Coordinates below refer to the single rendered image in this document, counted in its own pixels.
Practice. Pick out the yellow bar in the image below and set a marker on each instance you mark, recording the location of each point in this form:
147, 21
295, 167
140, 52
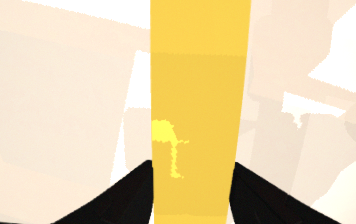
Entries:
197, 73

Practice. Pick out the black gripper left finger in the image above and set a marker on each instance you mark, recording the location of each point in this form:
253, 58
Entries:
128, 201

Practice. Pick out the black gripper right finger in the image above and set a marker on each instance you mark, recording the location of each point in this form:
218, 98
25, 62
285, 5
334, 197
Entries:
254, 200

